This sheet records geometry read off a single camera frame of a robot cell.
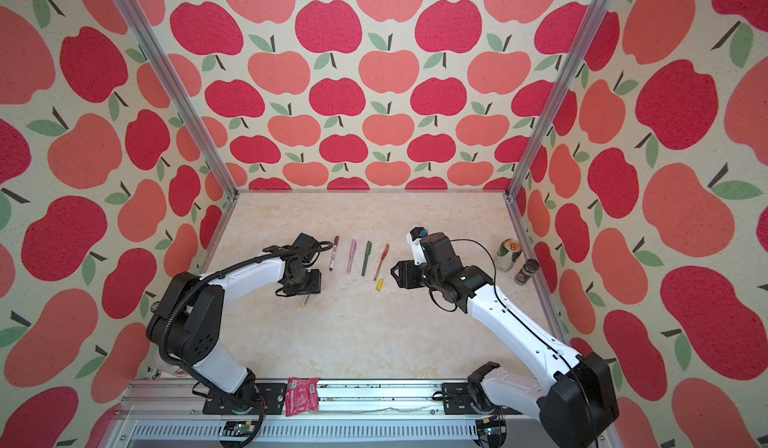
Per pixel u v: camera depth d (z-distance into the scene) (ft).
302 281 2.57
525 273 2.94
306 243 2.56
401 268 2.31
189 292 1.53
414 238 2.35
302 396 2.41
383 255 3.34
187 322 1.51
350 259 3.33
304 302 2.97
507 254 2.98
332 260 3.33
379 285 3.13
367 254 3.35
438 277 1.94
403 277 2.29
